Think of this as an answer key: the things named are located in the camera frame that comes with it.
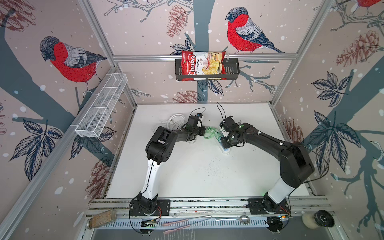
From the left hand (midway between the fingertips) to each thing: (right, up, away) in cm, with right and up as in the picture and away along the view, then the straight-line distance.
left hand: (205, 127), depth 103 cm
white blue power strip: (+8, -4, -10) cm, 13 cm away
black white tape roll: (+46, -35, -42) cm, 71 cm away
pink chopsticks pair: (-12, -42, -33) cm, 54 cm away
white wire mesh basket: (-57, +8, -30) cm, 65 cm away
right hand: (+10, -10, -14) cm, 20 cm away
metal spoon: (+16, -40, -35) cm, 56 cm away
